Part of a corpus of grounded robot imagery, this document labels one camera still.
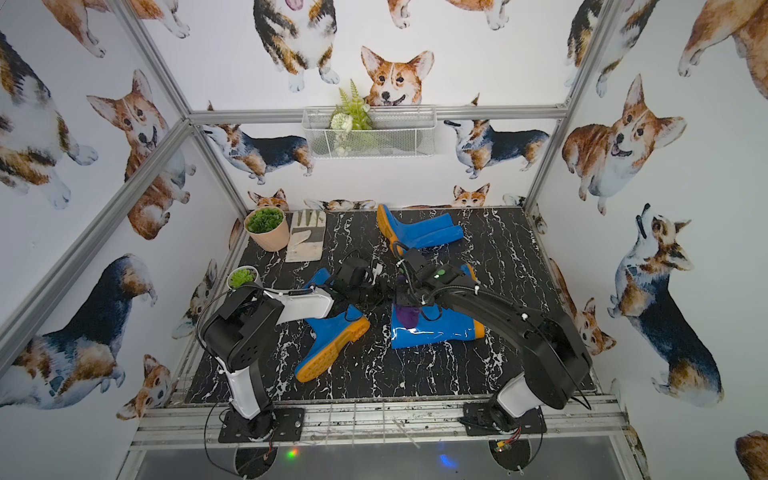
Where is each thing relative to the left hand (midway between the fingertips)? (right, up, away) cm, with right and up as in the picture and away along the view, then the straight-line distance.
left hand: (407, 293), depth 89 cm
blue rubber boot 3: (-21, -10, -4) cm, 24 cm away
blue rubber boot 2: (+8, -8, -4) cm, 12 cm away
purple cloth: (0, -4, -9) cm, 10 cm away
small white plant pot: (-49, +6, +6) cm, 49 cm away
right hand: (-3, +1, -6) cm, 7 cm away
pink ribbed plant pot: (-46, +15, +14) cm, 51 cm away
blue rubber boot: (+9, +19, +22) cm, 30 cm away
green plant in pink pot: (-49, +22, +14) cm, 56 cm away
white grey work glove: (-38, +17, +25) cm, 48 cm away
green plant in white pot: (-50, +5, +1) cm, 50 cm away
